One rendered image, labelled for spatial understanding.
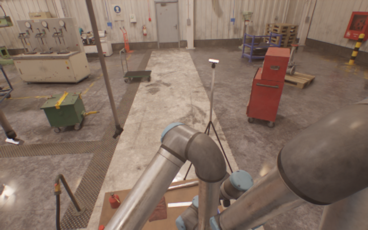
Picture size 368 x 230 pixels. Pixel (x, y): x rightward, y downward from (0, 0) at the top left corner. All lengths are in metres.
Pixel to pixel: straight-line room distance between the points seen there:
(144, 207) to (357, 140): 0.59
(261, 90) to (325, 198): 2.98
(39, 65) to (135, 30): 5.29
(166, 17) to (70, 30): 5.09
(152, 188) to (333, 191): 0.51
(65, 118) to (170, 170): 3.23
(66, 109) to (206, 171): 3.25
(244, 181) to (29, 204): 2.53
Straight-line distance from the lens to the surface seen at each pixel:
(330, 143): 0.34
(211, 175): 0.67
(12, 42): 13.18
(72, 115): 3.73
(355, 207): 0.51
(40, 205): 2.83
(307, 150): 0.35
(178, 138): 0.69
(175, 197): 1.76
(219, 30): 10.71
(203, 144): 0.65
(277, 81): 3.23
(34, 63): 6.87
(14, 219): 2.88
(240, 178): 0.85
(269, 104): 3.38
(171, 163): 0.69
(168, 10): 10.27
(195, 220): 1.14
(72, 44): 6.70
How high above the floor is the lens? 1.89
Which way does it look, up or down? 30 degrees down
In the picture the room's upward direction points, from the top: 2 degrees counter-clockwise
